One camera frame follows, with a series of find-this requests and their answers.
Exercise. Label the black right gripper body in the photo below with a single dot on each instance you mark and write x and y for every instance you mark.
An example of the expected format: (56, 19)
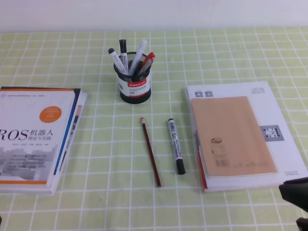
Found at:
(296, 192)

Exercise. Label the red pencil with eraser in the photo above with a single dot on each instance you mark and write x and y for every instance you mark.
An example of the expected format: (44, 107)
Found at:
(156, 174)

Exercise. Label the black mesh pen holder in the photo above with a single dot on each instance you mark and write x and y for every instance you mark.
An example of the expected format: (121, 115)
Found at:
(135, 89)

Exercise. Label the grey pen in holder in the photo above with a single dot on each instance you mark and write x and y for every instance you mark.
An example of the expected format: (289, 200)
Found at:
(142, 70)

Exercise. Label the red pen in holder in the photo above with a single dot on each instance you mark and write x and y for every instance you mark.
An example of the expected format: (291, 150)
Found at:
(150, 56)

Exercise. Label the white pen in holder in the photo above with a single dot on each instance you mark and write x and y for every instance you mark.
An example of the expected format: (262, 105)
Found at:
(137, 57)

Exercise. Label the round-capped white marker in holder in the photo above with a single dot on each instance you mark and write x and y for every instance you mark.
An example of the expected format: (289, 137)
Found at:
(117, 62)

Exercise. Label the black-capped white marker in holder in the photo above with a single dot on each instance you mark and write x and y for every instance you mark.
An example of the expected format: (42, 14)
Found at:
(123, 51)

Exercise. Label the large white book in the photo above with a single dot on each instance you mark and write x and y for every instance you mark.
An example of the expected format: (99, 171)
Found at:
(274, 128)

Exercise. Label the brown kraft notebook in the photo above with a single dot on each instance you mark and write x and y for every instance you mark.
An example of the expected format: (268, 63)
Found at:
(230, 138)

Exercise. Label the red-spined book underneath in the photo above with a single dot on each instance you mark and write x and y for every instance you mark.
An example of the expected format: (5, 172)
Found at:
(197, 144)

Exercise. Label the black capped marker on table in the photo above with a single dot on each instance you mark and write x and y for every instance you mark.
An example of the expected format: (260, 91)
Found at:
(176, 147)

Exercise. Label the green checkered tablecloth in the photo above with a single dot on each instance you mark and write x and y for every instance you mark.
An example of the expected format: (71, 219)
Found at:
(108, 183)

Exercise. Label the white ROS robot book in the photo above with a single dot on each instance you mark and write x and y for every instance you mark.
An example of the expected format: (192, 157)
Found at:
(33, 134)

